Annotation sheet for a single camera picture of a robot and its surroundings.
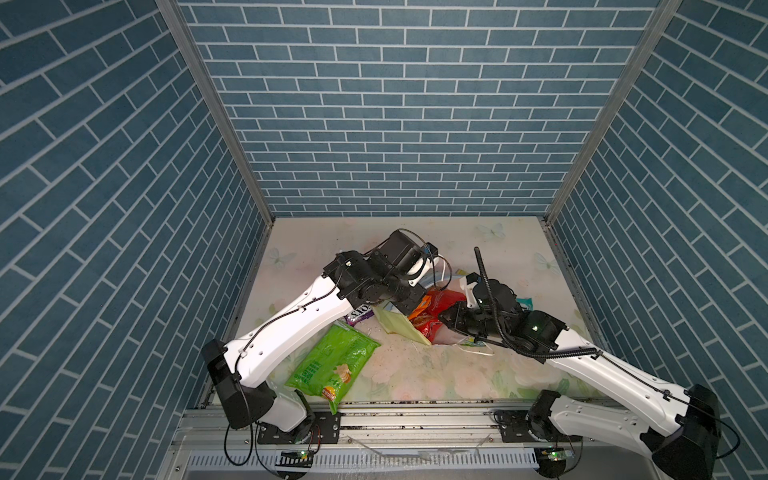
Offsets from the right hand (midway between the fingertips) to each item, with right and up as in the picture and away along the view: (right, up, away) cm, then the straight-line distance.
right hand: (432, 312), depth 73 cm
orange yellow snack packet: (-4, +5, -15) cm, 16 cm away
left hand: (-4, +5, -5) cm, 8 cm away
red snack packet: (-1, -3, +3) cm, 4 cm away
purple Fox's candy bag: (-21, -5, +19) cm, 28 cm away
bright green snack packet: (-27, -17, +6) cm, 32 cm away
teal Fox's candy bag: (+33, -2, +22) cm, 40 cm away
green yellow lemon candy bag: (+7, -4, -10) cm, 13 cm away
